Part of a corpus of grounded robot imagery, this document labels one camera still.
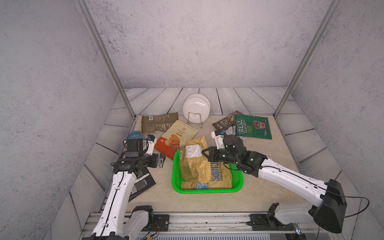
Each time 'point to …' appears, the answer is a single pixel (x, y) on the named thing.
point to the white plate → (196, 108)
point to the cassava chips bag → (175, 137)
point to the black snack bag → (144, 180)
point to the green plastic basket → (237, 179)
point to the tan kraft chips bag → (194, 167)
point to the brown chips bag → (227, 122)
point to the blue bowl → (134, 135)
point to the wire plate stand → (188, 119)
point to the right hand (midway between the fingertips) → (202, 152)
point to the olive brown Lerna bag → (158, 123)
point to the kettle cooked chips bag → (220, 178)
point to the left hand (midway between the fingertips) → (158, 155)
